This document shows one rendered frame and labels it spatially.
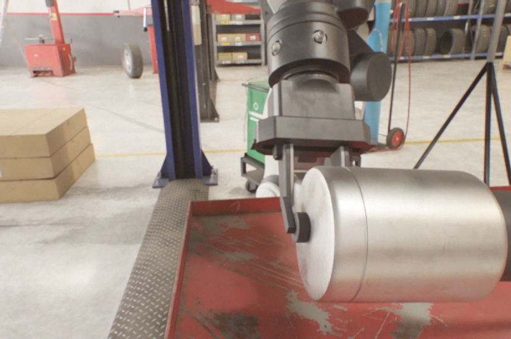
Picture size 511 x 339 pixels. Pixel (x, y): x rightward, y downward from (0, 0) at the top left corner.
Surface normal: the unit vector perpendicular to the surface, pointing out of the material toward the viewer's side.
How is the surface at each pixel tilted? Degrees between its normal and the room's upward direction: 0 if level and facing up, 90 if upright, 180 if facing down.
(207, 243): 0
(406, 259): 81
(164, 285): 0
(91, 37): 90
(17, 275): 0
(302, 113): 54
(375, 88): 84
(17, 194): 90
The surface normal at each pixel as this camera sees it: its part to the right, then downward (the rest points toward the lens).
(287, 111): 0.16, -0.28
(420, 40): 0.07, 0.13
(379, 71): 0.71, 0.13
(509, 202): 0.12, -0.77
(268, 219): -0.02, -0.94
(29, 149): 0.10, 0.34
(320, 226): -0.99, -0.03
